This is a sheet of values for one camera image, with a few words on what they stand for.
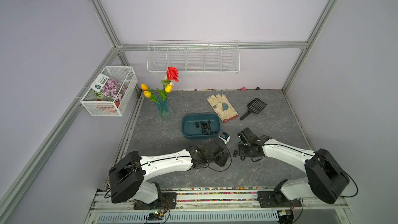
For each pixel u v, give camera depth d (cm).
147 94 78
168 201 73
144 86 81
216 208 72
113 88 75
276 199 67
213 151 60
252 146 66
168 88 82
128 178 41
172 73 76
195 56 99
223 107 109
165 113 105
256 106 112
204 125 99
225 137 70
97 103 74
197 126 99
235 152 89
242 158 86
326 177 43
